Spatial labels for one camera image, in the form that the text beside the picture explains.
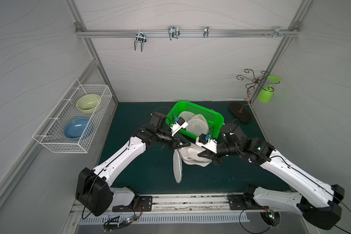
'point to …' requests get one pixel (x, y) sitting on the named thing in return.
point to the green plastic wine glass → (265, 95)
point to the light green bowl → (87, 104)
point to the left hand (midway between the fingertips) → (188, 144)
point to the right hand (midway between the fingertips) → (199, 151)
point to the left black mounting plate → (146, 202)
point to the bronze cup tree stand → (242, 111)
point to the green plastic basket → (215, 121)
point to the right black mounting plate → (243, 202)
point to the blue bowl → (73, 128)
